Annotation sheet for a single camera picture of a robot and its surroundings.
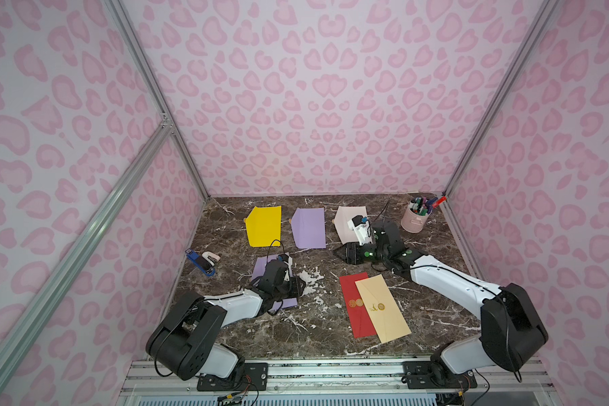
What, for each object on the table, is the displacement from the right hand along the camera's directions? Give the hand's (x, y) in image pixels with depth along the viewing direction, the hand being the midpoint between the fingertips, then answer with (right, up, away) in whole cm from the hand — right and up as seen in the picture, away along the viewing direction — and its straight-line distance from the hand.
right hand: (335, 252), depth 82 cm
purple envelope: (-10, +7, +29) cm, 31 cm away
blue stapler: (-48, -5, +15) cm, 51 cm away
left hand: (-11, -12, +9) cm, 18 cm away
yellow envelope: (-29, +8, +29) cm, 42 cm away
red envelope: (+8, -23, +2) cm, 24 cm away
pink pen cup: (+32, +9, +19) cm, 39 cm away
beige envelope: (+17, -20, +5) cm, 26 cm away
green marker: (+35, +17, +19) cm, 43 cm away
